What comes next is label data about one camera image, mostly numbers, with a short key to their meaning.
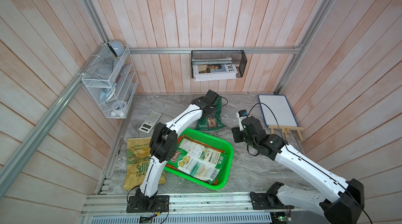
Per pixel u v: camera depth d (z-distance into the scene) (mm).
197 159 836
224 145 855
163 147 545
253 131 571
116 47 817
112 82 744
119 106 907
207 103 715
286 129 981
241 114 681
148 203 636
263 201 728
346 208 369
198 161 820
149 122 1030
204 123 903
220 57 1011
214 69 952
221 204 742
